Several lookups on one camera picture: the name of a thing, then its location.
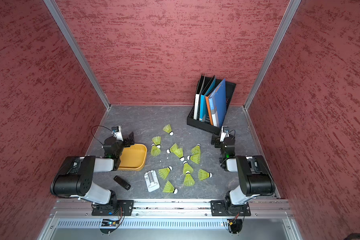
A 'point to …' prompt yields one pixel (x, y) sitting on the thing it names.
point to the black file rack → (230, 89)
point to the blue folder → (218, 104)
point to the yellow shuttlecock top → (168, 129)
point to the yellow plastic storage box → (133, 158)
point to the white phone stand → (152, 180)
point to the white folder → (196, 105)
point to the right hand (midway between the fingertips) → (220, 135)
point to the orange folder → (209, 108)
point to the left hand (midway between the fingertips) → (126, 135)
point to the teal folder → (202, 100)
